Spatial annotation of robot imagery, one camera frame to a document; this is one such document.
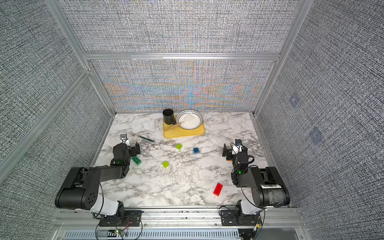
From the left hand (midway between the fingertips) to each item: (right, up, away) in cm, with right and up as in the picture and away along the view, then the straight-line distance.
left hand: (131, 141), depth 93 cm
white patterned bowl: (+38, +11, +18) cm, 43 cm away
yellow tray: (+28, +6, +15) cm, 32 cm away
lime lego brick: (+29, -4, +7) cm, 30 cm away
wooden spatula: (+35, +16, +24) cm, 45 cm away
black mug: (+21, +17, +14) cm, 30 cm away
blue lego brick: (+41, -6, +5) cm, 41 cm away
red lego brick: (+52, -25, -11) cm, 59 cm away
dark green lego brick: (+4, -11, 0) cm, 12 cm away
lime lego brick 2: (+22, -14, -1) cm, 26 cm away
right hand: (+63, +1, -3) cm, 63 cm away
